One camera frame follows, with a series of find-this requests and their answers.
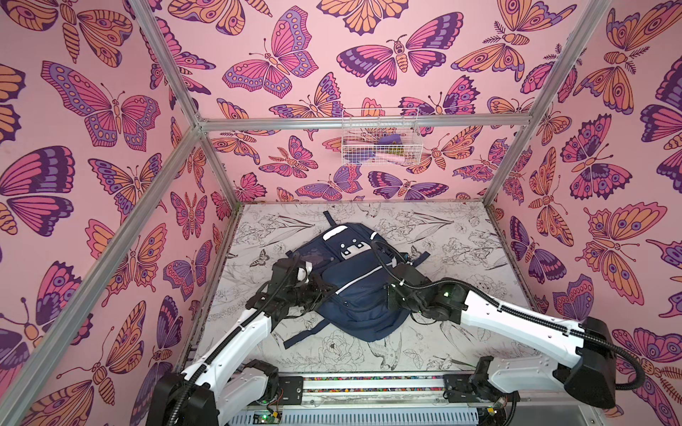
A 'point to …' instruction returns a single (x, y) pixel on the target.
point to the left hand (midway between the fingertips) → (337, 284)
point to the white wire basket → (381, 137)
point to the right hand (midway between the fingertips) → (387, 291)
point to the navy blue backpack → (360, 262)
